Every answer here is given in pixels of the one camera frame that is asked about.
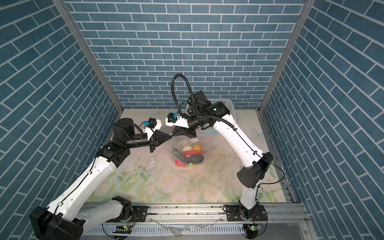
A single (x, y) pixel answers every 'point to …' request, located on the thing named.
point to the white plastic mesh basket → (228, 103)
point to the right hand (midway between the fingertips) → (173, 129)
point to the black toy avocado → (197, 158)
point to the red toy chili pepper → (192, 152)
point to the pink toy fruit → (179, 163)
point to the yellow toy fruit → (197, 147)
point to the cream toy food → (187, 148)
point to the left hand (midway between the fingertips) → (170, 137)
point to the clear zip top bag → (206, 139)
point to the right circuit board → (255, 227)
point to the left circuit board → (127, 229)
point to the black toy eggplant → (187, 160)
